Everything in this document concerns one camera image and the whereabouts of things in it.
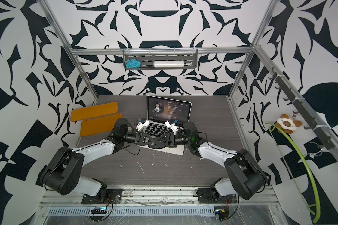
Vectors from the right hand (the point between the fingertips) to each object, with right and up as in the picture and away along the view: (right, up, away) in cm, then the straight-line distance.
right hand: (155, 142), depth 74 cm
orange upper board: (-42, +16, +20) cm, 49 cm away
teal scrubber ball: (-16, +47, +17) cm, 52 cm away
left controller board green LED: (-29, -35, -1) cm, 45 cm away
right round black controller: (+34, -35, -3) cm, 49 cm away
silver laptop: (+1, +17, +23) cm, 28 cm away
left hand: (-1, +1, +2) cm, 2 cm away
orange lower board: (-42, +6, +28) cm, 51 cm away
